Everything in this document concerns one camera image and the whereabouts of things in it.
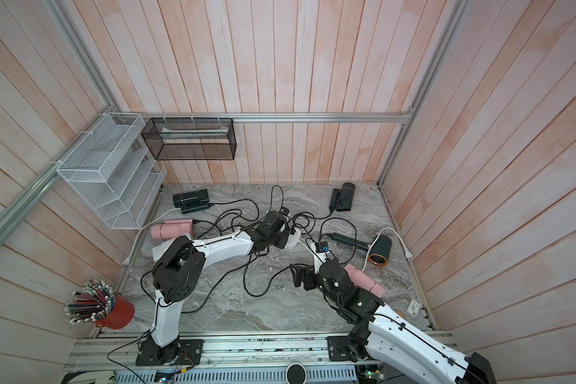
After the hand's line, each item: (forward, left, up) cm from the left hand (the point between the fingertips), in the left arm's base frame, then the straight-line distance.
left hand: (283, 237), depth 96 cm
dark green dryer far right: (+22, -28, -1) cm, 35 cm away
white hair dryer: (-6, +49, 0) cm, 50 cm away
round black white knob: (-45, -4, +1) cm, 46 cm away
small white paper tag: (-26, -46, -3) cm, 53 cm away
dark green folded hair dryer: (+20, +42, 0) cm, 47 cm away
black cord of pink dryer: (+10, +39, -3) cm, 40 cm away
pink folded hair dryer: (+4, +47, 0) cm, 47 cm away
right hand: (-16, -6, +10) cm, 19 cm away
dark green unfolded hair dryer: (-6, -38, 0) cm, 39 cm away
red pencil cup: (-28, +57, -6) cm, 64 cm away
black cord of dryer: (+13, -11, -4) cm, 18 cm away
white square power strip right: (0, -4, -2) cm, 4 cm away
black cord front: (-14, +15, -4) cm, 21 cm away
